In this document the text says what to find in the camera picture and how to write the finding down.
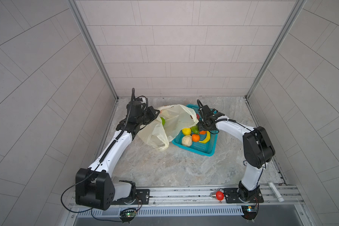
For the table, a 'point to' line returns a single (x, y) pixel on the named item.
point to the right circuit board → (249, 211)
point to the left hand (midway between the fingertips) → (162, 108)
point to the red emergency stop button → (220, 195)
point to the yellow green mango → (195, 129)
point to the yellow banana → (207, 139)
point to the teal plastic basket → (208, 149)
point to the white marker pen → (278, 194)
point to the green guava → (163, 121)
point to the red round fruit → (197, 116)
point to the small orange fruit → (203, 132)
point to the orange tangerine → (195, 137)
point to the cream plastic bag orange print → (158, 133)
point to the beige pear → (187, 141)
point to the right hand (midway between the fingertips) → (201, 126)
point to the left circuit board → (127, 214)
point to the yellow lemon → (186, 131)
